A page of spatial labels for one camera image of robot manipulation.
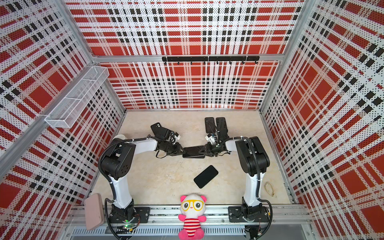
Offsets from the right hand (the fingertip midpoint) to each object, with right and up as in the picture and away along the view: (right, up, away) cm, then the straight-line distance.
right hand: (200, 153), depth 93 cm
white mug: (-53, +10, +4) cm, 54 cm away
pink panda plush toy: (-4, -21, -24) cm, 32 cm away
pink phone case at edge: (-54, -25, -19) cm, 62 cm away
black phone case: (-33, +14, +18) cm, 40 cm away
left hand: (-11, -1, +2) cm, 11 cm away
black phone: (+16, +17, +19) cm, 30 cm away
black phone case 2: (-5, 0, +3) cm, 6 cm away
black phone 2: (+3, -12, -6) cm, 14 cm away
